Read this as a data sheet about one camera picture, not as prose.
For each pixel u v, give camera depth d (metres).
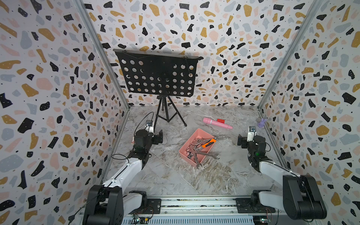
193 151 0.92
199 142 0.96
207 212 0.73
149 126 0.72
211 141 0.90
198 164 0.81
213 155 0.80
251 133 0.78
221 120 1.10
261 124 1.08
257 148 0.68
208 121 1.09
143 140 0.64
